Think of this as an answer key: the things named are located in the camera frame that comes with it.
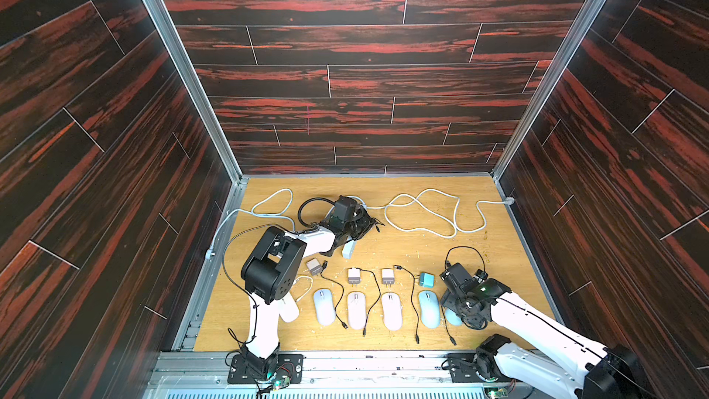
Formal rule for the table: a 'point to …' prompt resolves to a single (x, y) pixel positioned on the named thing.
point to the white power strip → (348, 248)
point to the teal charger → (426, 280)
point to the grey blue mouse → (429, 308)
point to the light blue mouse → (451, 318)
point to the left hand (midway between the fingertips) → (380, 219)
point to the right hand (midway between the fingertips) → (458, 302)
